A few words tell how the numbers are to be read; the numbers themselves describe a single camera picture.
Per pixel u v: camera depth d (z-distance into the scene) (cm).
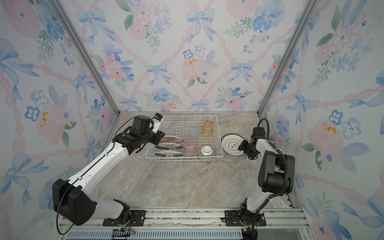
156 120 69
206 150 90
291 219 76
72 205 39
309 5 69
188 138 98
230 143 101
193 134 95
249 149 81
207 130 98
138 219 74
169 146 97
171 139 97
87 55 86
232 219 73
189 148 89
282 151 49
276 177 48
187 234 70
